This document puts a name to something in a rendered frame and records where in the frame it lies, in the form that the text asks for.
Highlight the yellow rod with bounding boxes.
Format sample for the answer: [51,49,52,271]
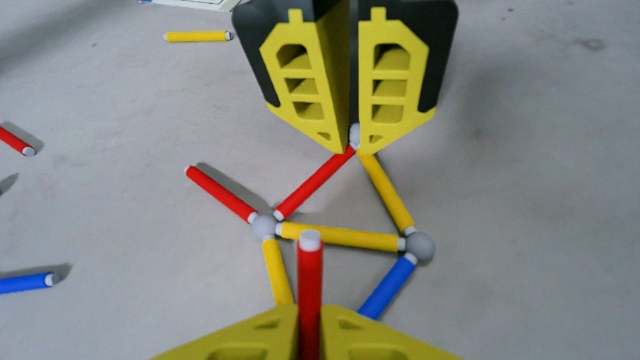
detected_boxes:
[262,235,294,307]
[276,222,405,253]
[163,31,232,42]
[356,143,417,238]

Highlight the red rod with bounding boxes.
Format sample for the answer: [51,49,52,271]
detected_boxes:
[0,126,35,156]
[184,165,259,224]
[297,229,324,360]
[271,143,356,223]

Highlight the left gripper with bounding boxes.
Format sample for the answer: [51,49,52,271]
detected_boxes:
[231,0,459,156]

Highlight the grey steel ball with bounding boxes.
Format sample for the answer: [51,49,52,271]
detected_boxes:
[348,122,360,146]
[252,213,278,240]
[405,232,435,262]

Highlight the white instruction sheet with blue edge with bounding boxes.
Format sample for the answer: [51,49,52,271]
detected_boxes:
[137,0,242,13]

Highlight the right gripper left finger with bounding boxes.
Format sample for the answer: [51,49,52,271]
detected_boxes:
[149,304,299,360]

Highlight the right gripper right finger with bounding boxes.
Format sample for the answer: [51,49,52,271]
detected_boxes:
[320,305,463,360]

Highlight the blue rod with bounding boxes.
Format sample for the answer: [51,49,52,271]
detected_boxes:
[356,253,417,321]
[0,272,60,294]

